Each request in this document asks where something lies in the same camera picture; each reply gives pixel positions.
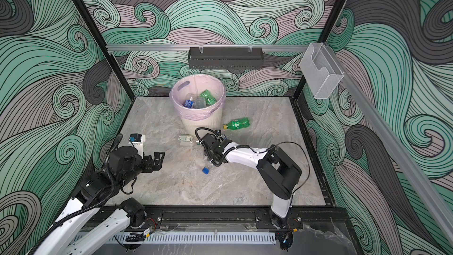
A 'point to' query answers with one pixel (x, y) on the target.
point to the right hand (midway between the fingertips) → (215, 154)
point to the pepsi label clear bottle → (189, 103)
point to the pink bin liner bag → (196, 84)
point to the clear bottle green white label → (200, 103)
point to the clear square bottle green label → (185, 140)
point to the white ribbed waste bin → (213, 122)
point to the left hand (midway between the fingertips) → (155, 152)
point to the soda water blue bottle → (206, 170)
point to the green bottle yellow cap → (209, 97)
